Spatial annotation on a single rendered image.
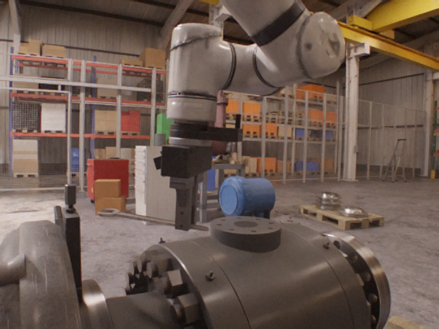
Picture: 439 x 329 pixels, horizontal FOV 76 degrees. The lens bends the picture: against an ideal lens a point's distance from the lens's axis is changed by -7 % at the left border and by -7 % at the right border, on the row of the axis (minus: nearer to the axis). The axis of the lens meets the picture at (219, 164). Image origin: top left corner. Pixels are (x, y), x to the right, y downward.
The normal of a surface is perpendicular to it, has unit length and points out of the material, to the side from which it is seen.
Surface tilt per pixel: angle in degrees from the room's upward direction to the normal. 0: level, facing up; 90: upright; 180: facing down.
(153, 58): 90
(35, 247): 14
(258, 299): 44
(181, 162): 93
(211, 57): 94
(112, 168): 90
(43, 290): 30
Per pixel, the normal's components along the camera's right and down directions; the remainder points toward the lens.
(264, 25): -0.32, 0.71
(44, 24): 0.45, 0.06
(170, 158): -0.26, 0.10
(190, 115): 0.07, 0.13
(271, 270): 0.32, -0.81
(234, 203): -0.83, 0.01
